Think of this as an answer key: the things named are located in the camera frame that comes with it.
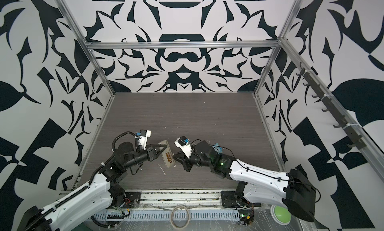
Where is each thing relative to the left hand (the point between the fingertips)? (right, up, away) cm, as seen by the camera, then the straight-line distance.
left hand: (166, 144), depth 73 cm
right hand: (+4, -5, -3) cm, 7 cm away
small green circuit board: (+38, -33, -2) cm, 50 cm away
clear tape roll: (+3, -33, -5) cm, 33 cm away
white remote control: (0, -5, +1) cm, 5 cm away
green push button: (+53, -32, -3) cm, 62 cm away
